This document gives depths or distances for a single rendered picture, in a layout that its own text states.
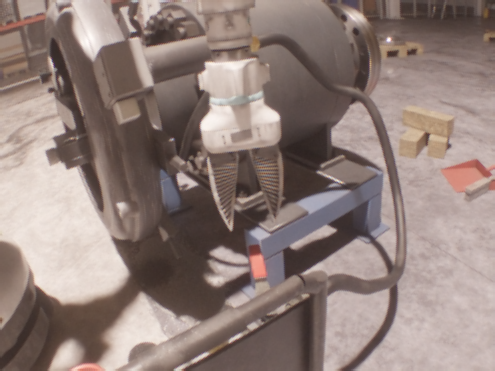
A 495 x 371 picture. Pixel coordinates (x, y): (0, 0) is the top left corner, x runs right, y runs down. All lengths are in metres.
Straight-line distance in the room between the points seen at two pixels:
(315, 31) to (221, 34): 0.79
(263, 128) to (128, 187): 0.45
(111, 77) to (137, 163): 0.22
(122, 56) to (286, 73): 0.54
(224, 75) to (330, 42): 0.82
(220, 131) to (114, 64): 0.30
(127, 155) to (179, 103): 0.31
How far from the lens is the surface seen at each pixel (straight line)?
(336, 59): 1.26
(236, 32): 0.46
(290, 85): 1.12
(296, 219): 1.13
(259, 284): 0.59
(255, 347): 0.51
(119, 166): 0.83
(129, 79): 0.71
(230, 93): 0.46
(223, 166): 0.53
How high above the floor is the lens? 0.87
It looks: 28 degrees down
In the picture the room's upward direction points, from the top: 7 degrees counter-clockwise
